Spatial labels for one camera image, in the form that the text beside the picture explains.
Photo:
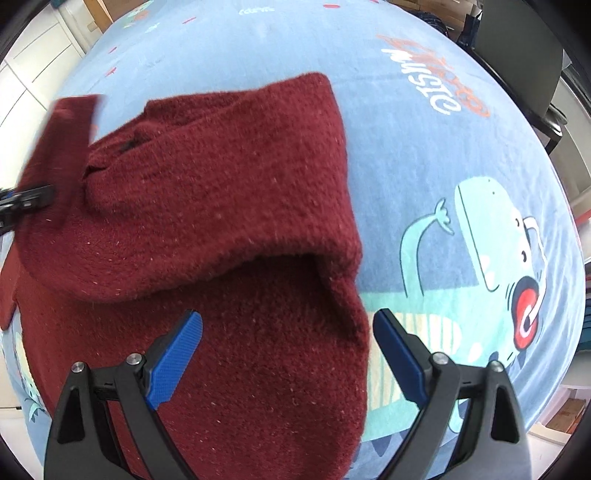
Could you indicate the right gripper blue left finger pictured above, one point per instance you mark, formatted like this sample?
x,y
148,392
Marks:
x,y
83,442

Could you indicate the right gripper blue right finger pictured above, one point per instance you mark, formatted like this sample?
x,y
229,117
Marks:
x,y
492,443

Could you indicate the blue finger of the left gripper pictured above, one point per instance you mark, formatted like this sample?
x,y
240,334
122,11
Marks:
x,y
16,204

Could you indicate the dark red knit sweater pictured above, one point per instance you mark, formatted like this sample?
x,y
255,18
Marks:
x,y
232,204

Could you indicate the white wardrobe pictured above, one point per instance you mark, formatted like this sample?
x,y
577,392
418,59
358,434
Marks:
x,y
36,66

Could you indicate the blue cartoon bed sheet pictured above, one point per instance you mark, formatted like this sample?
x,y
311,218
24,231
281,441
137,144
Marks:
x,y
467,235

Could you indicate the black office chair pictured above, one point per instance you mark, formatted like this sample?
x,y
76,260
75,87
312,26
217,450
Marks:
x,y
519,50

